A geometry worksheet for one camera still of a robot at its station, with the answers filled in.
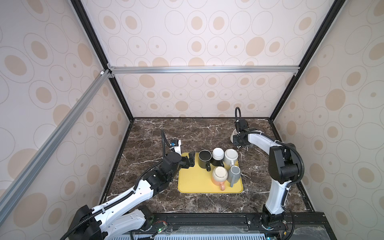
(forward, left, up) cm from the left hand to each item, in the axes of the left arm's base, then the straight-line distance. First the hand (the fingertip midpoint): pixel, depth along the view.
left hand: (191, 150), depth 76 cm
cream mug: (+5, -23, -14) cm, 28 cm away
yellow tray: (-8, -4, -21) cm, 22 cm away
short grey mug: (-8, -23, -13) cm, 27 cm away
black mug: (+2, -7, -13) cm, 15 cm away
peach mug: (-9, -15, -12) cm, 21 cm away
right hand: (+18, -32, -17) cm, 40 cm away
